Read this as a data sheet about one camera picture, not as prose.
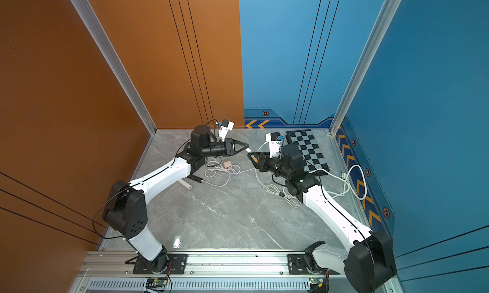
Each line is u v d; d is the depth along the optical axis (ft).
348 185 3.13
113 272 2.43
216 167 3.35
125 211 1.51
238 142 2.46
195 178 3.08
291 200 2.92
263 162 2.12
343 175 3.25
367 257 1.26
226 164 3.38
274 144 2.20
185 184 3.05
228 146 2.29
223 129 2.43
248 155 2.37
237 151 2.42
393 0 2.29
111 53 2.79
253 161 2.30
